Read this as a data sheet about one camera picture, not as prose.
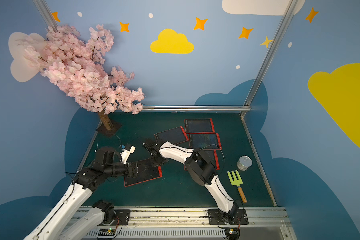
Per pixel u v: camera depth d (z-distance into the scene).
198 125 1.17
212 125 1.15
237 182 0.87
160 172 0.91
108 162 0.58
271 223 0.74
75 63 0.64
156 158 0.80
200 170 0.55
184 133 1.10
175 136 1.09
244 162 0.90
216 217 0.75
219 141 1.05
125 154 0.67
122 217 0.74
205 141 1.05
